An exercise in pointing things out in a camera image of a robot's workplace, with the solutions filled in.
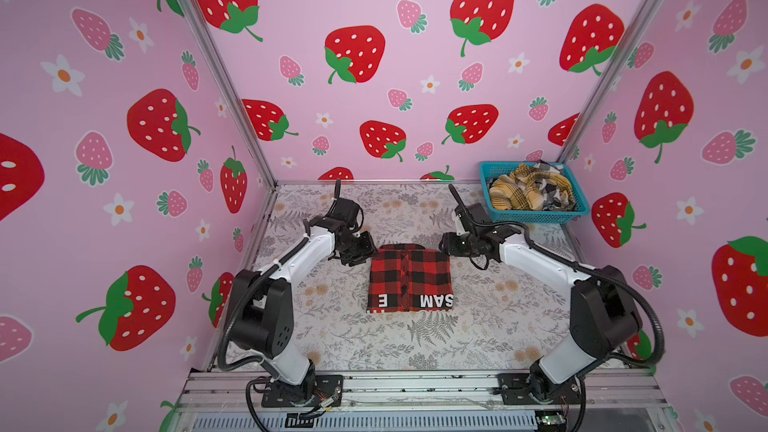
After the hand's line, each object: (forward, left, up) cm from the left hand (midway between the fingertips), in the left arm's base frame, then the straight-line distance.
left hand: (375, 253), depth 88 cm
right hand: (+3, -21, 0) cm, 22 cm away
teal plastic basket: (+19, -61, -1) cm, 64 cm away
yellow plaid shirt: (+26, -49, 0) cm, 55 cm away
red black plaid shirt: (-5, -10, -5) cm, 12 cm away
